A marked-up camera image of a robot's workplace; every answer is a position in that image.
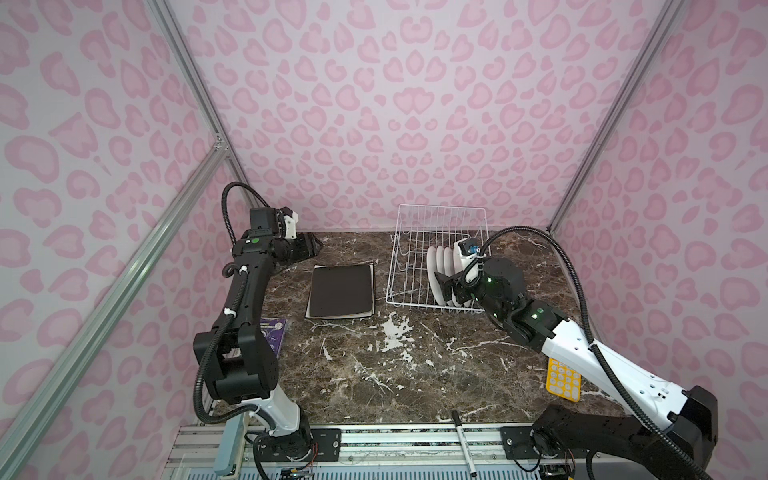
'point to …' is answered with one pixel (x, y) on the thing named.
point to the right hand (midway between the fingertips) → (453, 263)
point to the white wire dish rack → (435, 238)
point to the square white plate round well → (373, 290)
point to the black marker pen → (464, 444)
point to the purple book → (273, 330)
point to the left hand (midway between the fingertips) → (314, 241)
